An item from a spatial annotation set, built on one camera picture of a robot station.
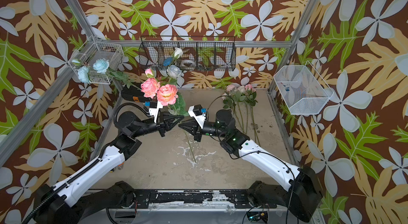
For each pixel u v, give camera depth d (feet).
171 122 2.02
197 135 2.05
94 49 2.96
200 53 3.16
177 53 2.64
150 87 1.64
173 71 2.42
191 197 2.47
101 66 2.17
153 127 1.90
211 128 1.93
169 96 1.71
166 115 1.96
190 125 1.98
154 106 1.79
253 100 3.57
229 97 3.65
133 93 2.59
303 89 2.76
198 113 1.80
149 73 1.59
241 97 3.75
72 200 1.34
